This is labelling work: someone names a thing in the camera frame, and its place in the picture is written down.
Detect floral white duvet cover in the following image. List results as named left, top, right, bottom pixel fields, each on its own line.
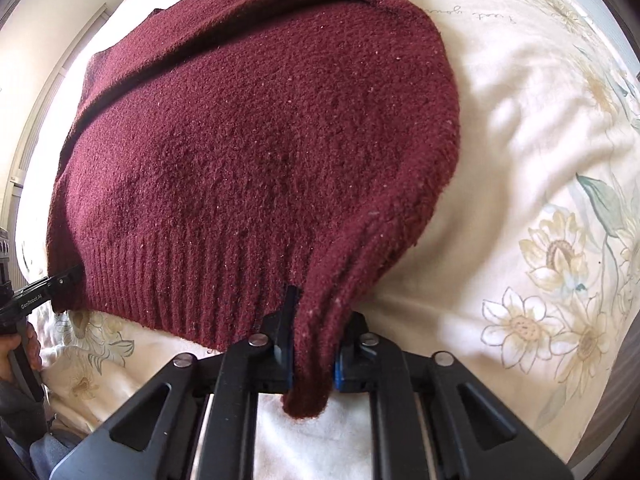
left=15, top=0, right=640, bottom=480

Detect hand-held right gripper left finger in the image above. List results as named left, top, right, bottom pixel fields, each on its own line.
left=50, top=285, right=301, bottom=480

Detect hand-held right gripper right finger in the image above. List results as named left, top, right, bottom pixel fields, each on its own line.
left=332, top=312, right=573, bottom=480

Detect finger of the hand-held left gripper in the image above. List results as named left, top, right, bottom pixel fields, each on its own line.
left=47, top=264, right=84, bottom=298

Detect maroon knit sweater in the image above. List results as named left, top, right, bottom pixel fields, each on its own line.
left=46, top=0, right=461, bottom=420

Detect person's left hand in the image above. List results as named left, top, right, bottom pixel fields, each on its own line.
left=24, top=321, right=44, bottom=373

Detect person's blue jeans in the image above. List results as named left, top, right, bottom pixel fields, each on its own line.
left=29, top=430, right=96, bottom=480

